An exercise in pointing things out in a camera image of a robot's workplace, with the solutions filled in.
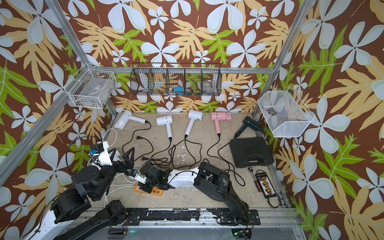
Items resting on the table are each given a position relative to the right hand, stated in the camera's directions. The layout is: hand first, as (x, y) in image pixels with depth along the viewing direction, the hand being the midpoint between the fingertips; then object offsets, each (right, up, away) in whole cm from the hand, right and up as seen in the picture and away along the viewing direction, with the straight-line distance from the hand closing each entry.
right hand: (139, 183), depth 82 cm
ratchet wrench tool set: (+71, -2, +1) cm, 71 cm away
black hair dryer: (+75, +35, +29) cm, 88 cm away
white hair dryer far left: (-22, +40, +32) cm, 56 cm away
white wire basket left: (-31, +55, +7) cm, 64 cm away
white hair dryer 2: (+31, +41, +29) cm, 59 cm away
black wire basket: (+19, +64, +15) cm, 68 cm away
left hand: (+1, +22, -19) cm, 30 cm away
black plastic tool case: (+67, +16, +11) cm, 70 cm away
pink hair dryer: (+49, +40, +29) cm, 70 cm away
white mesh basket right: (+82, +39, +1) cm, 91 cm away
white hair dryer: (+12, +37, +27) cm, 47 cm away
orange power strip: (+9, -3, -2) cm, 10 cm away
